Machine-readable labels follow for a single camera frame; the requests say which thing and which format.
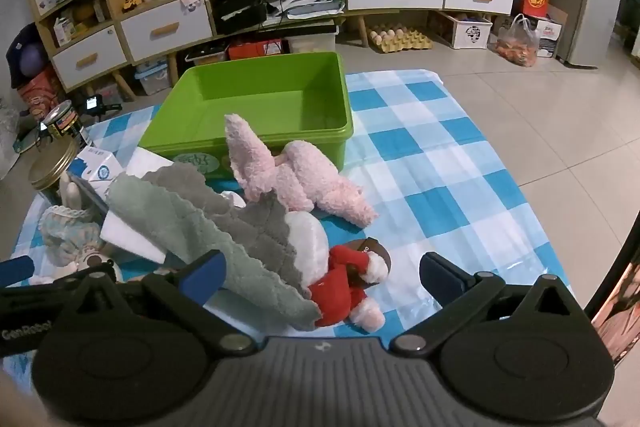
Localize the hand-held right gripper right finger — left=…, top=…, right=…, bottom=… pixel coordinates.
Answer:
left=390, top=252, right=588, bottom=355

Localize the blue checkered mat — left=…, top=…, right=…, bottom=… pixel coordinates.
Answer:
left=0, top=69, right=586, bottom=388

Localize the white foam block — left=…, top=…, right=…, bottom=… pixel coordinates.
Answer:
left=100, top=148, right=173, bottom=265

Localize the rag doll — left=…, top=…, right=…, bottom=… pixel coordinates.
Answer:
left=39, top=171, right=126, bottom=283

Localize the blue white milk carton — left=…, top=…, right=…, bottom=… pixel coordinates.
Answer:
left=67, top=146, right=126, bottom=202

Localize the cardboard box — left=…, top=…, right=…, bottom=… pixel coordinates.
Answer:
left=534, top=7, right=568, bottom=58

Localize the small white carton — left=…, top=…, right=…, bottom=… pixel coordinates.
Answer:
left=52, top=18, right=73, bottom=46

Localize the white storage box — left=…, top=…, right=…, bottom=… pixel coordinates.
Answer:
left=440, top=12, right=493, bottom=50

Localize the metal can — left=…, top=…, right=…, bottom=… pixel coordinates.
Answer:
left=40, top=99, right=83, bottom=142

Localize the egg tray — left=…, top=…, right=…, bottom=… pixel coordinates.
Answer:
left=367, top=24, right=435, bottom=54

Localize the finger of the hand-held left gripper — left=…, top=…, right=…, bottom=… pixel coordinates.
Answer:
left=0, top=255, right=34, bottom=288
left=0, top=279, right=83, bottom=308

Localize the green plastic bin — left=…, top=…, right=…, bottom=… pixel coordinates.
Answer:
left=137, top=52, right=355, bottom=180

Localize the black electronic box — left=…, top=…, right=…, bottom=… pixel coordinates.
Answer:
left=212, top=0, right=268, bottom=35

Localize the red santa plush toy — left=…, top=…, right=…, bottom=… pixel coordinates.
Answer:
left=307, top=244, right=391, bottom=333

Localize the clear storage box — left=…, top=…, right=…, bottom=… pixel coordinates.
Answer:
left=285, top=32, right=336, bottom=56

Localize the glass jar with gold lid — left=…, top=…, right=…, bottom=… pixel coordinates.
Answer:
left=27, top=138, right=81, bottom=208

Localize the brown round powder puff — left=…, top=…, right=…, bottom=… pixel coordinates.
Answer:
left=347, top=236, right=393, bottom=279

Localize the pink patterned cloth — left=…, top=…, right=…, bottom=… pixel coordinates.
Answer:
left=582, top=207, right=640, bottom=368

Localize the dark bag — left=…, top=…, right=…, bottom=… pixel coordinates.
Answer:
left=5, top=24, right=53, bottom=90

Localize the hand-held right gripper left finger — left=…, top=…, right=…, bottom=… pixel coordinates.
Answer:
left=60, top=252, right=258, bottom=355

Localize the red tin box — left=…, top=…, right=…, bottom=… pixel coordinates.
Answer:
left=17, top=77, right=71, bottom=118

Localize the green towel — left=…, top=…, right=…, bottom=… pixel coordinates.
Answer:
left=106, top=177, right=323, bottom=333

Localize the plastic bag with orange contents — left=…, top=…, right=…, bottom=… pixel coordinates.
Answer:
left=492, top=14, right=543, bottom=68

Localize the pink plush toy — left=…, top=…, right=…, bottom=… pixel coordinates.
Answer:
left=223, top=113, right=379, bottom=228

